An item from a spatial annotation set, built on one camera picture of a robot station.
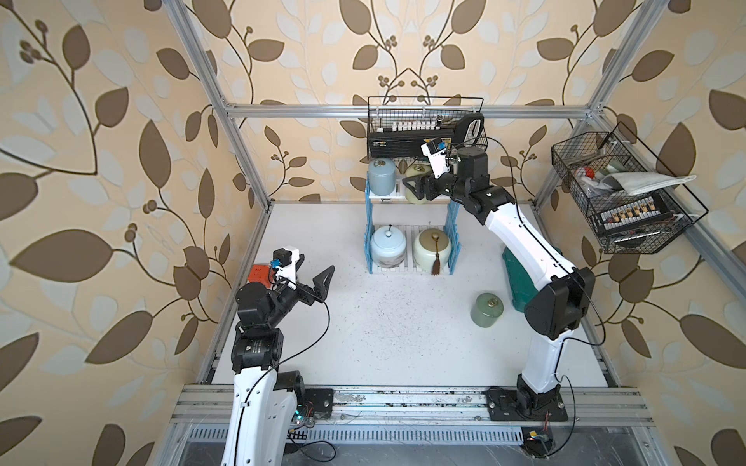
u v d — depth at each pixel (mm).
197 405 756
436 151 679
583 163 843
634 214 670
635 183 640
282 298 611
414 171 770
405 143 836
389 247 915
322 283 652
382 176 804
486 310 825
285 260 584
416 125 828
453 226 938
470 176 619
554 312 488
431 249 915
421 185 719
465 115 908
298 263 725
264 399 476
